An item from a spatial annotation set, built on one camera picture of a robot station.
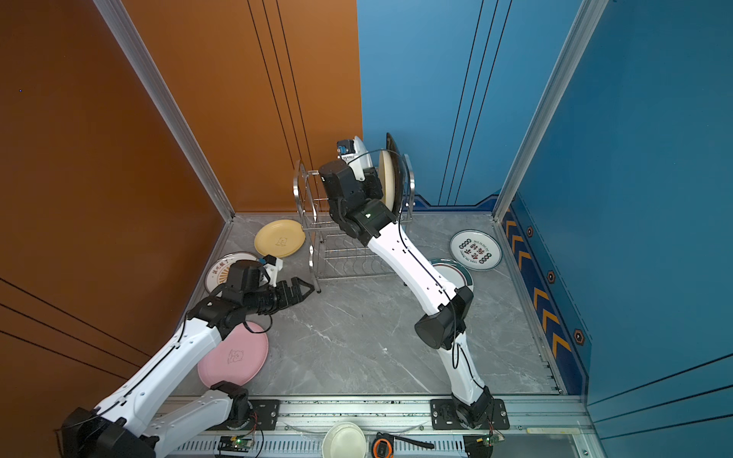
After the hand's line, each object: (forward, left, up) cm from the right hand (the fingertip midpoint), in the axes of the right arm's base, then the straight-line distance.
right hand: (370, 170), depth 72 cm
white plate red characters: (+7, -39, -43) cm, 58 cm away
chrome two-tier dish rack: (+4, +15, -41) cm, 44 cm away
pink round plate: (-33, +40, -41) cm, 66 cm away
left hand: (-20, +19, -25) cm, 37 cm away
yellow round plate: (+13, +38, -41) cm, 57 cm away
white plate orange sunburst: (-4, +56, -41) cm, 70 cm away
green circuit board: (-53, +36, -43) cm, 77 cm away
